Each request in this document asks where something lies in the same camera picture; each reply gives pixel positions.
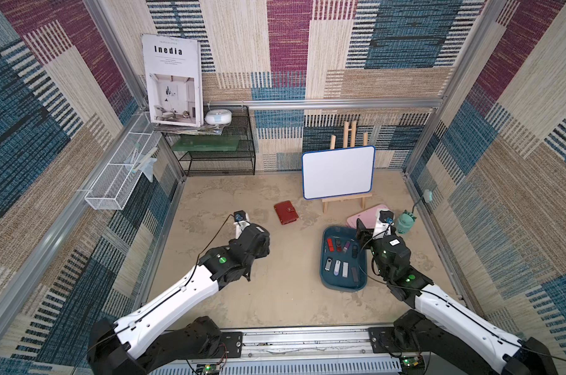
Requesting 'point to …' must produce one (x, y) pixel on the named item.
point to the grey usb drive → (355, 275)
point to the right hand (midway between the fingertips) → (369, 218)
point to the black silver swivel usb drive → (327, 265)
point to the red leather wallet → (285, 212)
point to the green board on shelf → (202, 143)
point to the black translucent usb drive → (354, 251)
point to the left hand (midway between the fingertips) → (259, 238)
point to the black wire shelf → (230, 153)
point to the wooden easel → (352, 144)
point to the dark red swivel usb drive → (338, 245)
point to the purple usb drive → (346, 246)
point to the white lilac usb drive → (337, 267)
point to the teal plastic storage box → (343, 260)
